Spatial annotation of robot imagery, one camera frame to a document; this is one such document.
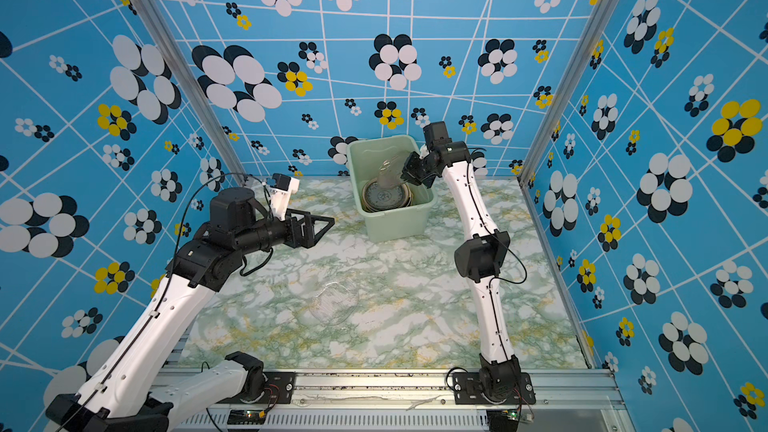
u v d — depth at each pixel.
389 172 0.96
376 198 1.08
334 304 0.88
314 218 0.58
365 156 1.08
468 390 0.72
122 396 0.37
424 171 0.78
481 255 0.60
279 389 0.73
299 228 0.58
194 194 0.95
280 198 0.59
